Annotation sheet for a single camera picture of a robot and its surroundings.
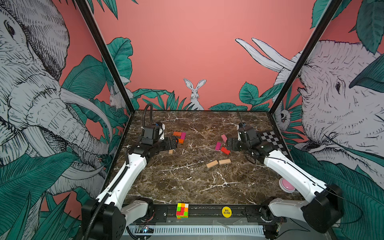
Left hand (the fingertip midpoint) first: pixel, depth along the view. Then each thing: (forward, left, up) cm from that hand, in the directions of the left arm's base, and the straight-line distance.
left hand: (173, 139), depth 81 cm
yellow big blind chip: (-33, -27, -19) cm, 47 cm away
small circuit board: (-39, +14, -18) cm, 45 cm away
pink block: (+13, -34, -20) cm, 41 cm away
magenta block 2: (+6, -28, -19) cm, 35 cm away
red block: (+2, -32, -18) cm, 37 cm away
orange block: (+18, 0, -20) cm, 27 cm away
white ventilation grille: (-40, -10, -19) cm, 46 cm away
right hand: (0, -34, -1) cm, 34 cm away
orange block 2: (+10, -3, -18) cm, 21 cm away
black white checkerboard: (+10, -66, -16) cm, 69 cm away
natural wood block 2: (-6, -23, -19) cm, 31 cm away
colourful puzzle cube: (-33, -5, -14) cm, 36 cm away
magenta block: (+15, -4, -18) cm, 24 cm away
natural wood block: (+2, +4, -18) cm, 18 cm away
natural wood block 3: (-5, -32, -19) cm, 38 cm away
